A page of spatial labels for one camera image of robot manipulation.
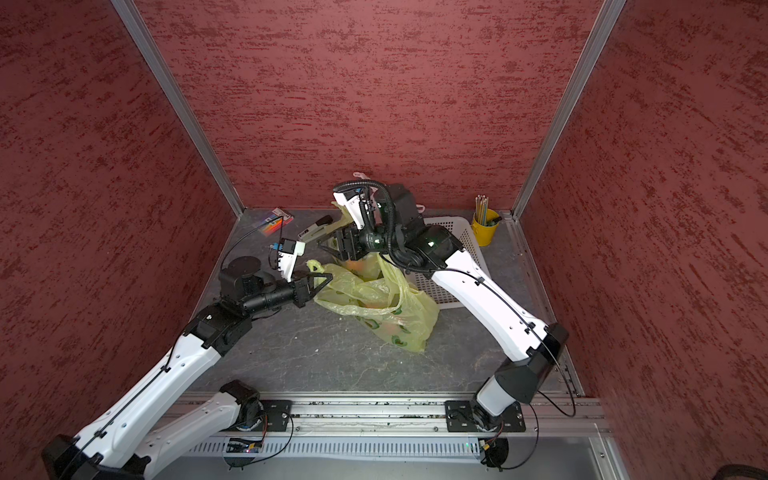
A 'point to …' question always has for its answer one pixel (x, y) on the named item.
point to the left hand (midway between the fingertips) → (330, 284)
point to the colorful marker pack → (268, 227)
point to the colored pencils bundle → (482, 209)
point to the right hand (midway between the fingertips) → (327, 248)
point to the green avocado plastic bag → (367, 268)
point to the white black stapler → (316, 228)
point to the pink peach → (390, 328)
